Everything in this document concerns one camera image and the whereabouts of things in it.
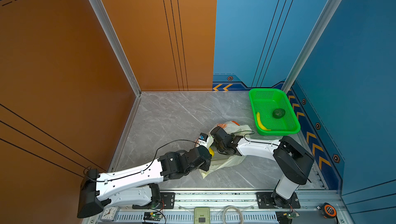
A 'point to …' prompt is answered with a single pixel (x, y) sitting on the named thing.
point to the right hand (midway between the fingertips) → (209, 139)
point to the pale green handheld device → (201, 215)
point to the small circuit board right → (291, 215)
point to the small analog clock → (109, 214)
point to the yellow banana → (259, 122)
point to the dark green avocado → (278, 113)
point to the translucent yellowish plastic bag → (220, 160)
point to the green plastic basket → (264, 101)
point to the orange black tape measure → (328, 210)
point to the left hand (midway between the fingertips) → (211, 155)
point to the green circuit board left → (153, 216)
